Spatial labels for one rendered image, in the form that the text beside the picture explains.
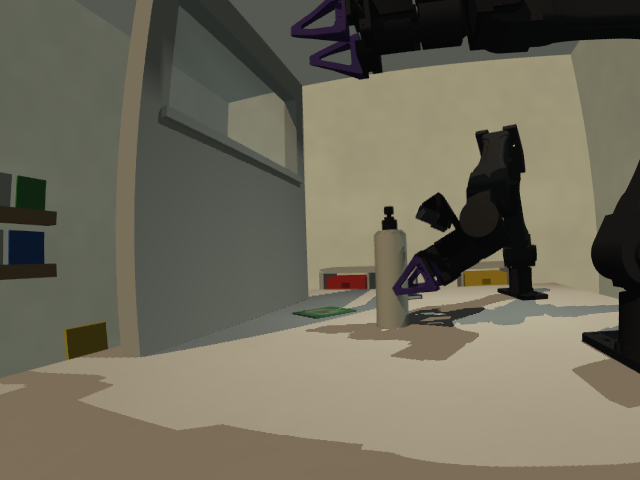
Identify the grey wall section with window opening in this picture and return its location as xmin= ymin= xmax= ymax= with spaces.
xmin=116 ymin=0 xmax=309 ymax=357

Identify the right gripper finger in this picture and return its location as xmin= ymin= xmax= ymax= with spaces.
xmin=408 ymin=262 xmax=443 ymax=288
xmin=392 ymin=253 xmax=440 ymax=295

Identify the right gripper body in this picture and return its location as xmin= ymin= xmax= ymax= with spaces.
xmin=418 ymin=242 xmax=483 ymax=286

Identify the clear glass window pane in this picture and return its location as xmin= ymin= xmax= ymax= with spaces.
xmin=169 ymin=0 xmax=298 ymax=175

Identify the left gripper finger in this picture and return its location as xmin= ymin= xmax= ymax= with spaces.
xmin=310 ymin=33 xmax=364 ymax=80
xmin=291 ymin=0 xmax=350 ymax=42

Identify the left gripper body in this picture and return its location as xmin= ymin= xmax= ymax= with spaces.
xmin=345 ymin=0 xmax=421 ymax=79

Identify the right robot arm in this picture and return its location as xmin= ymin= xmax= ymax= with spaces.
xmin=415 ymin=124 xmax=548 ymax=300

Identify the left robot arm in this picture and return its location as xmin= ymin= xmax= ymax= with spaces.
xmin=370 ymin=0 xmax=640 ymax=374

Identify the grey window sill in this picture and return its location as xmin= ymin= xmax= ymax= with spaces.
xmin=161 ymin=105 xmax=303 ymax=184

